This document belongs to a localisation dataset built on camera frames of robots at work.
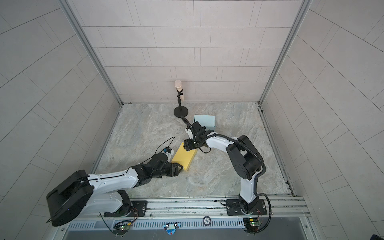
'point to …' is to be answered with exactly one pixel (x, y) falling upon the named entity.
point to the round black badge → (206, 220)
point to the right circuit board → (251, 224)
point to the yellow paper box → (183, 157)
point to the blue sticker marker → (171, 228)
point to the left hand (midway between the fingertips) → (183, 167)
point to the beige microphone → (178, 84)
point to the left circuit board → (121, 227)
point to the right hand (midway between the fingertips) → (187, 146)
